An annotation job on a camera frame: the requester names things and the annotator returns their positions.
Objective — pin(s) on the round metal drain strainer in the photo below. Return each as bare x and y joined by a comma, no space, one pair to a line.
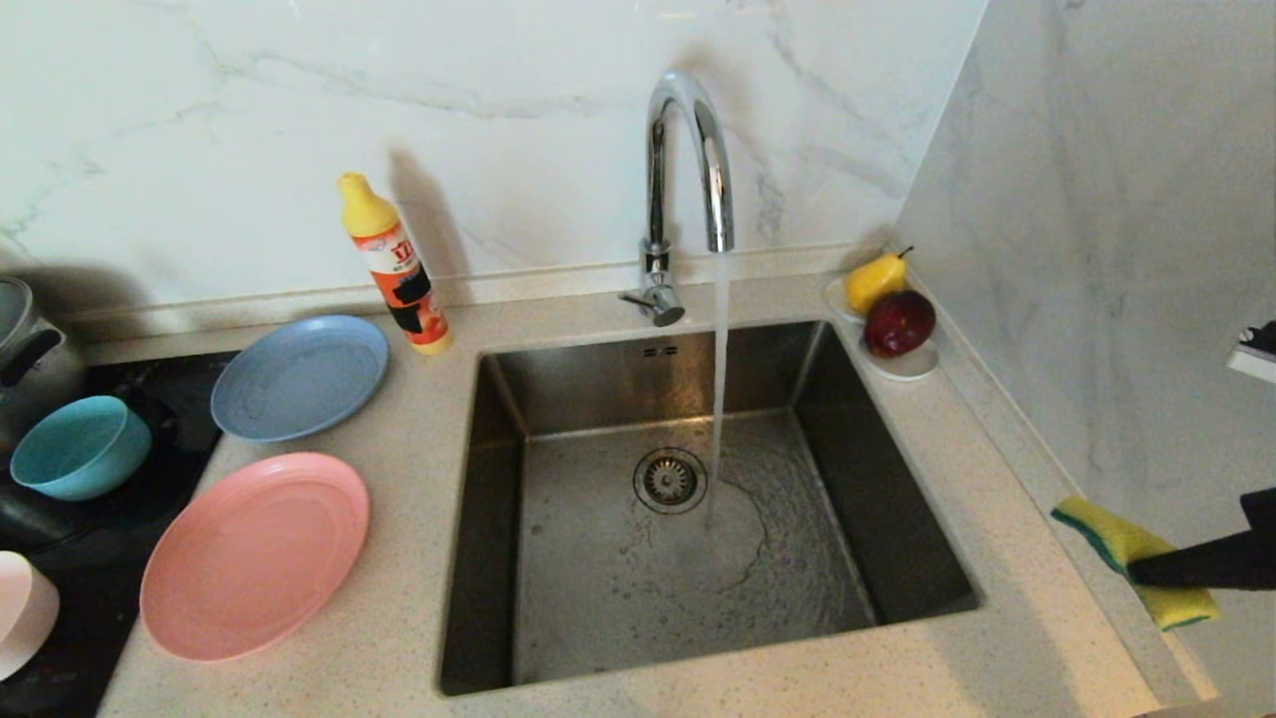
670,481

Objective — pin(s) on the blue plate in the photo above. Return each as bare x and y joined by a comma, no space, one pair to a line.
299,377

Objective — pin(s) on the stainless steel sink basin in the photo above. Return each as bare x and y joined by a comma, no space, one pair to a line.
618,598

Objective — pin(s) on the black frying pan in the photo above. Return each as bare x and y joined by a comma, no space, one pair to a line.
30,519

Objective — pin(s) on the orange yellow dish soap bottle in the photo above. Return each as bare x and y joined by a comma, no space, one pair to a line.
394,264

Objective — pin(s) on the small white fruit dish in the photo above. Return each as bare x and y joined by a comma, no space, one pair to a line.
911,366

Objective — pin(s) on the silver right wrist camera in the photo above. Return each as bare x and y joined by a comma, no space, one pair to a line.
1258,357

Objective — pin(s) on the dark red apple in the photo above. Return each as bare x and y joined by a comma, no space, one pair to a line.
899,324

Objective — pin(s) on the teal bowl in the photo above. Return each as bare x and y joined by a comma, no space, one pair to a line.
75,449

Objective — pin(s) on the large pink plate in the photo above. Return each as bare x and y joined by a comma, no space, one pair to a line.
254,553

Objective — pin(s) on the chrome gooseneck faucet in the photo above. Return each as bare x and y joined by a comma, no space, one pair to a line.
710,170

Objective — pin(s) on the black induction cooktop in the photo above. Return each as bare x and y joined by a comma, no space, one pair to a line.
179,389

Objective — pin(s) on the small light pink plate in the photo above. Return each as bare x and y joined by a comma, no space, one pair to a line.
22,613

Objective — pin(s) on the yellow pear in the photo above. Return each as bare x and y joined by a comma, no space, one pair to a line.
871,283

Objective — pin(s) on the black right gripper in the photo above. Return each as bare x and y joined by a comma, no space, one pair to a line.
1264,509

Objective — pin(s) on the yellow sponge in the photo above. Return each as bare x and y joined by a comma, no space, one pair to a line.
1107,534

